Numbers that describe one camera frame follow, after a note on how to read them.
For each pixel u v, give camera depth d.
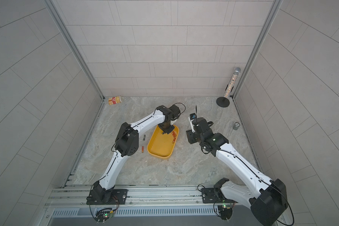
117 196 0.70
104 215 0.66
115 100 1.12
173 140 0.92
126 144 0.58
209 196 0.71
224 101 1.13
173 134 0.94
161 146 0.89
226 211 0.70
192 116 0.68
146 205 0.70
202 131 0.56
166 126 0.81
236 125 0.95
